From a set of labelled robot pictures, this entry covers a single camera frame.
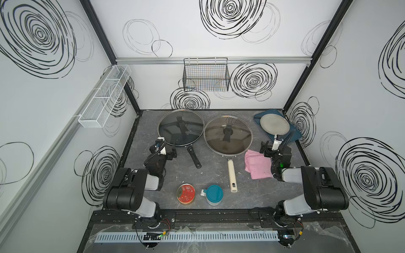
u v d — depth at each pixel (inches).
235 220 29.6
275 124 43.0
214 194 29.1
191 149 35.1
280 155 27.4
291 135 30.4
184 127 35.4
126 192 17.1
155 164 27.2
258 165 35.4
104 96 28.4
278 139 31.6
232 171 31.7
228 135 33.1
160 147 29.6
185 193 30.8
